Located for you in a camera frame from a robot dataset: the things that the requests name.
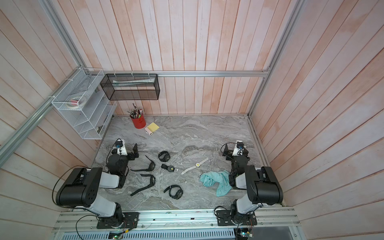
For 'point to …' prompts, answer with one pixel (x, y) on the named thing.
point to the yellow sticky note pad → (153, 126)
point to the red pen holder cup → (139, 123)
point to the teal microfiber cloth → (209, 178)
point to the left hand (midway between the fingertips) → (130, 145)
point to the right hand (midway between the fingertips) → (234, 143)
